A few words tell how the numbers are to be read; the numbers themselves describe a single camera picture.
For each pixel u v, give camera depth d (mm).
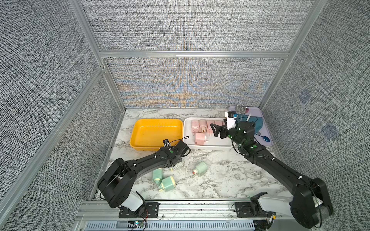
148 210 731
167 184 751
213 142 960
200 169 804
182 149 687
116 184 428
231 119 676
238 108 1173
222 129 700
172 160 609
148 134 1042
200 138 946
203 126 982
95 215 735
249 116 1133
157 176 780
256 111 1175
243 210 731
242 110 1168
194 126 1001
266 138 1005
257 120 1102
